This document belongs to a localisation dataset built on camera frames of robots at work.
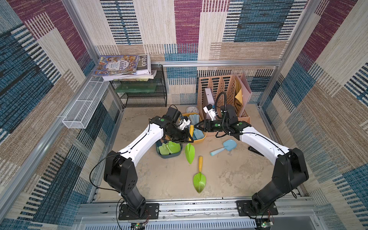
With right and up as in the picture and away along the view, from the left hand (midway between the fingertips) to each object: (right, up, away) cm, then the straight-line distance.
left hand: (191, 140), depth 79 cm
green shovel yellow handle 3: (-11, -7, +15) cm, 20 cm away
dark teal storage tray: (-13, -12, +13) cm, 22 cm away
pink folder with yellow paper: (+32, +28, +12) cm, 45 cm away
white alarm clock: (+2, +19, +36) cm, 41 cm away
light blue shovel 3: (+26, -6, +18) cm, 32 cm away
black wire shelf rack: (-37, +32, +38) cm, 61 cm away
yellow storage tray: (+9, 0, +15) cm, 18 cm away
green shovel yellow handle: (-1, -4, -3) cm, 5 cm away
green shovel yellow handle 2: (+5, -22, +2) cm, 23 cm away
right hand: (+3, +8, +1) cm, 8 cm away
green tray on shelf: (-38, +33, +20) cm, 54 cm away
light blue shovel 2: (+3, +12, +24) cm, 27 cm away
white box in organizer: (+13, +26, +18) cm, 34 cm away
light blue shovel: (+5, +1, +20) cm, 21 cm away
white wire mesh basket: (-70, +16, +14) cm, 73 cm away
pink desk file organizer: (+30, +33, +30) cm, 54 cm away
